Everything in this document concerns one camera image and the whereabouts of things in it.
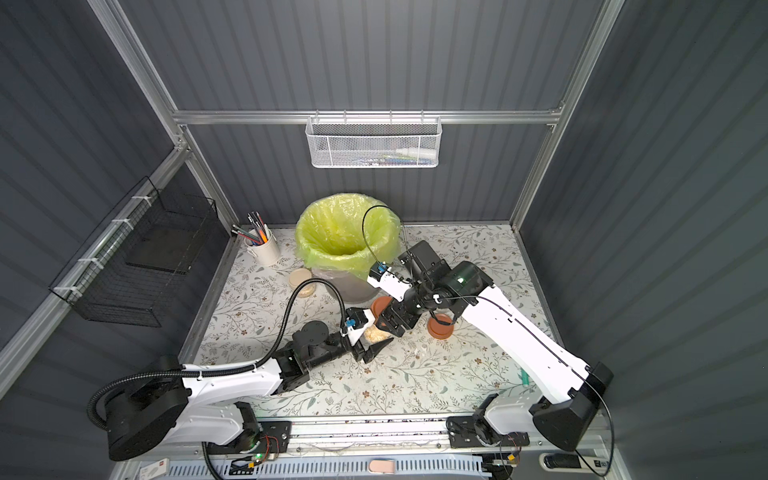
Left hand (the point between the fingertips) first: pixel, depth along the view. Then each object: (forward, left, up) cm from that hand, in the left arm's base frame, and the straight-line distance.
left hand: (386, 329), depth 73 cm
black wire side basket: (+12, +62, +10) cm, 64 cm away
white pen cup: (+34, +42, -11) cm, 55 cm away
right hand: (+2, -2, +6) cm, 7 cm away
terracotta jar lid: (+7, -16, -16) cm, 24 cm away
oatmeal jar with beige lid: (+26, +30, -13) cm, 41 cm away
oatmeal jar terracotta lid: (+2, +2, +8) cm, 8 cm away
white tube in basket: (+52, -10, +17) cm, 56 cm away
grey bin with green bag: (+35, +15, -3) cm, 38 cm away
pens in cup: (+40, +45, -9) cm, 61 cm away
